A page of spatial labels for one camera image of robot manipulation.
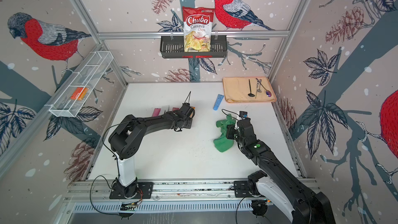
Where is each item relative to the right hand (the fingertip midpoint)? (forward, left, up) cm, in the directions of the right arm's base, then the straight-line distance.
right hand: (227, 124), depth 83 cm
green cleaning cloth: (-9, +2, -5) cm, 10 cm away
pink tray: (+37, -16, -11) cm, 41 cm away
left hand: (+9, +22, -10) cm, 26 cm away
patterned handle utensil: (+40, -27, -12) cm, 49 cm away
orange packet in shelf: (+1, +71, +22) cm, 74 cm away
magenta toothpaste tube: (+15, +47, -12) cm, 50 cm away
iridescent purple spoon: (+35, -34, -12) cm, 50 cm away
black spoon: (+31, -20, -11) cm, 39 cm away
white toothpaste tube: (+19, +42, -13) cm, 48 cm away
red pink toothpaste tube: (+18, +34, -12) cm, 41 cm away
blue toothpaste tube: (+24, +4, -10) cm, 27 cm away
